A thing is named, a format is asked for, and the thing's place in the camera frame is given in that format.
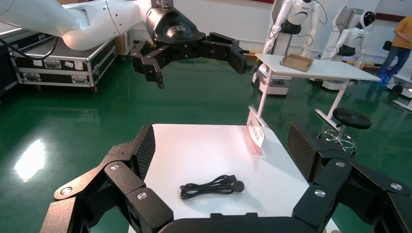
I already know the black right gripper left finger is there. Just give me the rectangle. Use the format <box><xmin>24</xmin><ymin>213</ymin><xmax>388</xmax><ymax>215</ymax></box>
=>
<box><xmin>40</xmin><ymin>124</ymin><xmax>174</xmax><ymax>233</ymax></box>

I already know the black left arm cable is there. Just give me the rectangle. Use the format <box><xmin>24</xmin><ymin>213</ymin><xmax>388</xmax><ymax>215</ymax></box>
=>
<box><xmin>0</xmin><ymin>36</ymin><xmax>59</xmax><ymax>62</ymax></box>

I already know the black power cable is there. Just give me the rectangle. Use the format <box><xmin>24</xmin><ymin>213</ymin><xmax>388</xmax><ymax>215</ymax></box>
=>
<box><xmin>179</xmin><ymin>174</ymin><xmax>245</xmax><ymax>200</ymax></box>

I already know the white humanoid robot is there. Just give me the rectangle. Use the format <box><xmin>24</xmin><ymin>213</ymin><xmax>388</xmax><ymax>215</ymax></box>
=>
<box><xmin>252</xmin><ymin>0</ymin><xmax>326</xmax><ymax>96</ymax></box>
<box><xmin>321</xmin><ymin>6</ymin><xmax>377</xmax><ymax>91</ymax></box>

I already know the brown wooden crate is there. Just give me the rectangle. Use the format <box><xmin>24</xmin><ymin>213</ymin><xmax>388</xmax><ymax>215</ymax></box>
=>
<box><xmin>115</xmin><ymin>30</ymin><xmax>134</xmax><ymax>62</ymax></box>

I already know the acrylic sign holder red label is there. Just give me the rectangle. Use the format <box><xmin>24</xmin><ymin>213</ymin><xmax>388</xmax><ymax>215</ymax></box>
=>
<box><xmin>245</xmin><ymin>106</ymin><xmax>266</xmax><ymax>157</ymax></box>

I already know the white side table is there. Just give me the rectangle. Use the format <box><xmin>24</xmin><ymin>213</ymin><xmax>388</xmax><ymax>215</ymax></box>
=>
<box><xmin>255</xmin><ymin>53</ymin><xmax>381</xmax><ymax>131</ymax></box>

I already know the black round chrome stool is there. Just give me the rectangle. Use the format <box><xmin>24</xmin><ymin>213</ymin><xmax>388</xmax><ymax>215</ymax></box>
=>
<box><xmin>318</xmin><ymin>107</ymin><xmax>373</xmax><ymax>157</ymax></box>

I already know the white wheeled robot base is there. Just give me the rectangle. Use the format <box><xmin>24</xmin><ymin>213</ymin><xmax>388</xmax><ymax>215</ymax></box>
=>
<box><xmin>385</xmin><ymin>74</ymin><xmax>412</xmax><ymax>99</ymax></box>

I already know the small open cardboard box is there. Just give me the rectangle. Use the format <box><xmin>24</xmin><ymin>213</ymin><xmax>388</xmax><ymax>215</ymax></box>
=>
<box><xmin>280</xmin><ymin>53</ymin><xmax>314</xmax><ymax>72</ymax></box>

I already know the black aluminium flight case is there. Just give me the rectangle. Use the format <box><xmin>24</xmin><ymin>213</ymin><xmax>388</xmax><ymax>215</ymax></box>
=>
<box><xmin>9</xmin><ymin>35</ymin><xmax>117</xmax><ymax>94</ymax></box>

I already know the person in mustard shirt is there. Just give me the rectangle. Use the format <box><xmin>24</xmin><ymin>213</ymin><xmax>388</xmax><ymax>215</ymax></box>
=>
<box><xmin>377</xmin><ymin>15</ymin><xmax>412</xmax><ymax>84</ymax></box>

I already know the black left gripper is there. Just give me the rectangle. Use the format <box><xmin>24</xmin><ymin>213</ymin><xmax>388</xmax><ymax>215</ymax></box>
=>
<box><xmin>131</xmin><ymin>7</ymin><xmax>248</xmax><ymax>90</ymax></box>

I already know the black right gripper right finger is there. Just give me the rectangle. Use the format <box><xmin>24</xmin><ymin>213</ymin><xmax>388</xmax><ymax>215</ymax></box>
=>
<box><xmin>286</xmin><ymin>123</ymin><xmax>412</xmax><ymax>233</ymax></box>

